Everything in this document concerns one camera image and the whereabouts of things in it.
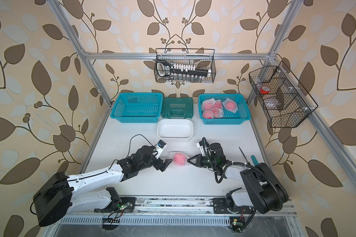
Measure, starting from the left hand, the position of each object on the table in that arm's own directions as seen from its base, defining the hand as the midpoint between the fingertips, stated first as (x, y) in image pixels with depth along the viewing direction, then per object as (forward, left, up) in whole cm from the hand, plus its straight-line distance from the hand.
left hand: (165, 153), depth 82 cm
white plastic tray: (+25, -4, -11) cm, 27 cm away
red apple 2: (-2, -8, -3) cm, 9 cm away
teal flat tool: (+1, -55, -10) cm, 56 cm away
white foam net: (+2, -4, -4) cm, 6 cm away
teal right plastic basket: (+40, -41, -6) cm, 57 cm away
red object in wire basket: (+27, -55, +24) cm, 66 cm away
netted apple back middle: (+41, -36, -2) cm, 55 cm away
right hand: (-2, -13, -5) cm, 14 cm away
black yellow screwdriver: (-1, -50, -10) cm, 51 cm away
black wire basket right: (+23, -67, +20) cm, 73 cm away
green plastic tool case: (+41, -5, -5) cm, 41 cm away
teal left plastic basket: (+45, +28, -11) cm, 54 cm away
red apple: (+29, -27, 0) cm, 40 cm away
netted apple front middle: (+33, -35, -2) cm, 48 cm away
